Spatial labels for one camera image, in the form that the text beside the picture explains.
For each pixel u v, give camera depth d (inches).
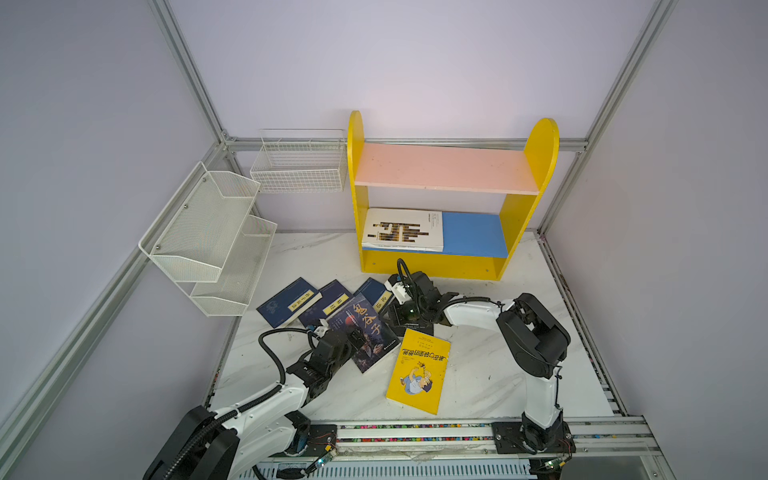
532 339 19.8
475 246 37.7
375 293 39.8
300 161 37.5
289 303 38.4
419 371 33.0
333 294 39.0
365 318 36.5
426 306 29.4
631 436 30.1
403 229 38.8
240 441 16.8
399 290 33.9
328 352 25.8
